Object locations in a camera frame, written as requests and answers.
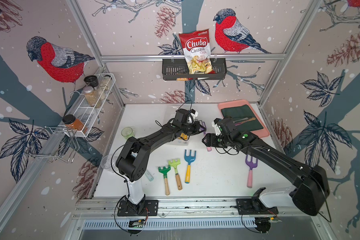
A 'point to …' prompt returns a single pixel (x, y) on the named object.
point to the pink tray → (261, 133)
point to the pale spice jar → (105, 82)
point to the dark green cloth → (243, 118)
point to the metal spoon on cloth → (241, 119)
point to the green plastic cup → (127, 132)
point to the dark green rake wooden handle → (164, 171)
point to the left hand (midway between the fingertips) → (208, 127)
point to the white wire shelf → (83, 122)
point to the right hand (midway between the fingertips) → (206, 139)
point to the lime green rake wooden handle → (175, 163)
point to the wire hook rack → (57, 142)
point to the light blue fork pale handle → (149, 175)
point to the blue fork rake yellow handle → (189, 159)
